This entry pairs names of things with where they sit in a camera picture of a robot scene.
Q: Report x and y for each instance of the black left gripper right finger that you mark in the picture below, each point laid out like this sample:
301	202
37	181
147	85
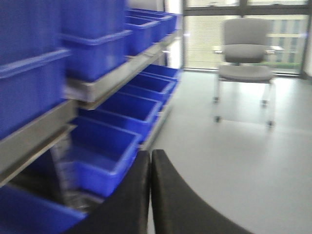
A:
175	204

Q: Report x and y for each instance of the steel rack on castors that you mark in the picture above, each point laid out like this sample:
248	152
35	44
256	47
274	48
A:
107	80

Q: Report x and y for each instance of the grey upholstered chair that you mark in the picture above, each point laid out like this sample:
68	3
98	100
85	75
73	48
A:
243	51

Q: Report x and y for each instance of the row of blue bins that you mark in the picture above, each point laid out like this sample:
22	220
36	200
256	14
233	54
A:
31	92

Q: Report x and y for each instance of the large window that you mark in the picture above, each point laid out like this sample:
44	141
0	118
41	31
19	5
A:
202	36

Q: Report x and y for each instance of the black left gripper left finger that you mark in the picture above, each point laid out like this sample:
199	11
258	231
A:
129	202

